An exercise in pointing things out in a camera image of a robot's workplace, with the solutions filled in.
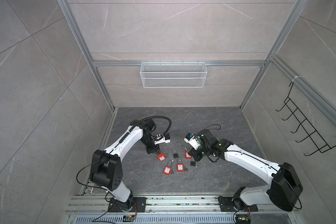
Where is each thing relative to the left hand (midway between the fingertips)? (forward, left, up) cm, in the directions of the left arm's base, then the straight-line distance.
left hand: (157, 148), depth 82 cm
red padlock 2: (-1, -19, -10) cm, 22 cm away
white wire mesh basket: (+49, -12, +18) cm, 54 cm away
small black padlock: (0, -12, -11) cm, 16 cm away
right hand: (-3, -19, -1) cm, 19 cm away
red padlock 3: (-9, -6, -10) cm, 15 cm away
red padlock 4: (-8, -14, -10) cm, 19 cm away
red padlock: (-5, -2, -2) cm, 6 cm away
